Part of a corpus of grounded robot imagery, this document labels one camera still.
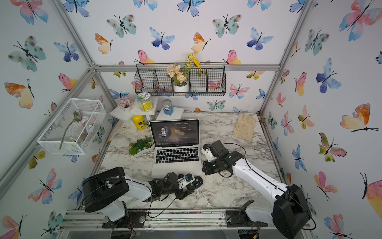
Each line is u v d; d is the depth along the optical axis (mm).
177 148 986
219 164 590
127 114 961
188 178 735
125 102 910
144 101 848
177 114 989
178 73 807
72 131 710
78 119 751
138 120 1031
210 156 737
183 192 757
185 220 753
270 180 455
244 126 1111
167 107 934
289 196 437
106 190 464
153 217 645
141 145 934
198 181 833
